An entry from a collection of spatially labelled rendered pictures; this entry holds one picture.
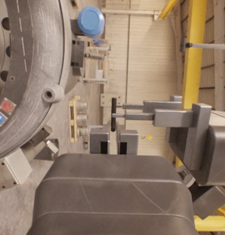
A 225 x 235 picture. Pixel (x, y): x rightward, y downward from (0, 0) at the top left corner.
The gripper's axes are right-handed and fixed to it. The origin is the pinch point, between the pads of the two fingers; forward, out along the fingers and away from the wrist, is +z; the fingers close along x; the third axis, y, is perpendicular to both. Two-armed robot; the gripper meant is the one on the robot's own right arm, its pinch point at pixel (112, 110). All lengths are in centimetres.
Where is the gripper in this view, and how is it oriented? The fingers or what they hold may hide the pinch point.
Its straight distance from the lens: 13.9
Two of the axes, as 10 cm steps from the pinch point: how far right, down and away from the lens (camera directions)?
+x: 0.0, -2.5, 9.7
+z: -10.0, -0.3, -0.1
